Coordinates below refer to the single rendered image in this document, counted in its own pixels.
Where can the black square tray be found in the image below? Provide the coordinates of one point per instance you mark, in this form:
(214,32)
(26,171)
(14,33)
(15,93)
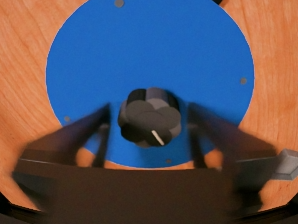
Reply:
(217,1)

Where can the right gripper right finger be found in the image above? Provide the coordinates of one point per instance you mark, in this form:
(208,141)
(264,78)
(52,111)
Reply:
(252,159)

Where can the dark grey open tray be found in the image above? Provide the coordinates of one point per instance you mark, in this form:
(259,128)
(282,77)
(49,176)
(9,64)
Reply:
(288,171)

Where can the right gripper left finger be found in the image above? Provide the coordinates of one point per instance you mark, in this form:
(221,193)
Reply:
(74,144)

